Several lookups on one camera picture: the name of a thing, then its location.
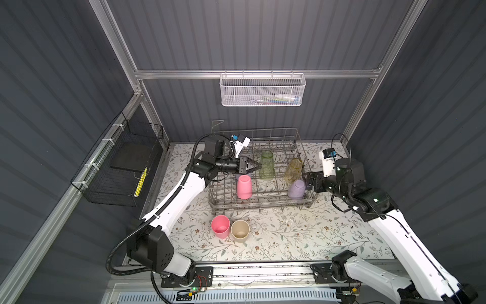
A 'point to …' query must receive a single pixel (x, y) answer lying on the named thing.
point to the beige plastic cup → (240, 230)
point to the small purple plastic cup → (296, 190)
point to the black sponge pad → (131, 156)
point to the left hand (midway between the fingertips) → (263, 170)
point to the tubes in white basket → (278, 99)
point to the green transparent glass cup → (267, 169)
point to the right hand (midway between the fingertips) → (316, 173)
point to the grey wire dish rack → (278, 184)
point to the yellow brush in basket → (140, 182)
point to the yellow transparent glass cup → (293, 171)
